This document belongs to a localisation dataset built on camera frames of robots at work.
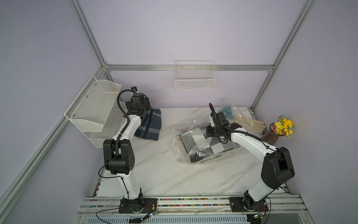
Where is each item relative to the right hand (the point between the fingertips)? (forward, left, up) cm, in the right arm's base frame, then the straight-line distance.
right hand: (209, 132), depth 90 cm
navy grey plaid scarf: (+10, +42, -7) cm, 44 cm away
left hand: (+17, +48, +13) cm, 52 cm away
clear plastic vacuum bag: (+6, +10, -2) cm, 11 cm away
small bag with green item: (+26, -21, -6) cm, 34 cm away
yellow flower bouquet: (-6, -39, +13) cm, 41 cm away
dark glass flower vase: (-6, -37, +2) cm, 37 cm away
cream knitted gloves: (+14, -35, -11) cm, 39 cm away
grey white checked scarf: (-11, +8, +1) cm, 13 cm away
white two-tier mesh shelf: (+3, +66, +19) cm, 69 cm away
